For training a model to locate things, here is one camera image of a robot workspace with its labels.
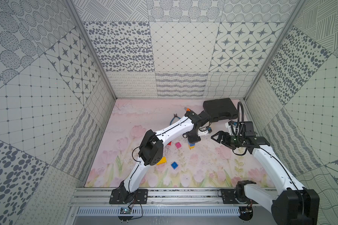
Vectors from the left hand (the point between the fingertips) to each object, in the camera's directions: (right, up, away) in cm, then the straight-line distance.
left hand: (197, 142), depth 84 cm
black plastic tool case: (+22, +21, +28) cm, 41 cm away
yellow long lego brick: (-21, -12, +2) cm, 25 cm away
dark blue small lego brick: (-3, -3, +7) cm, 8 cm away
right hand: (+11, +1, -3) cm, 12 cm away
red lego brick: (-17, -3, +9) cm, 20 cm away
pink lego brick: (-12, -4, +9) cm, 15 cm away
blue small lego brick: (-14, -14, 0) cm, 20 cm away
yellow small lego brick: (-3, -5, +9) cm, 10 cm away
